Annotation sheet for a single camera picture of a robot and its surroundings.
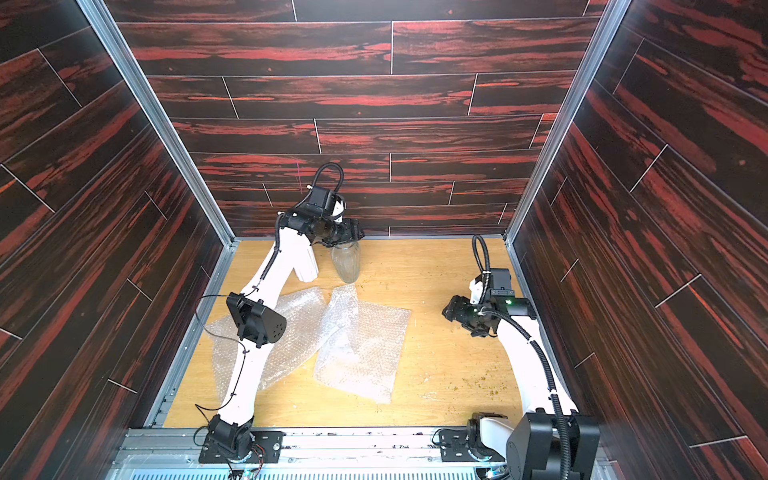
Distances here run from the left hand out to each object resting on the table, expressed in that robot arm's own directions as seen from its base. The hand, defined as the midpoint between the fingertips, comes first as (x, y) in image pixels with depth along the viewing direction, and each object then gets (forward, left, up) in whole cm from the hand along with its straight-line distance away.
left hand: (358, 234), depth 91 cm
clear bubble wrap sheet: (-17, +17, -19) cm, 31 cm away
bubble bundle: (-29, -2, -22) cm, 36 cm away
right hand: (-23, -30, -9) cm, 39 cm away
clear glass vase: (-5, +4, -7) cm, 9 cm away
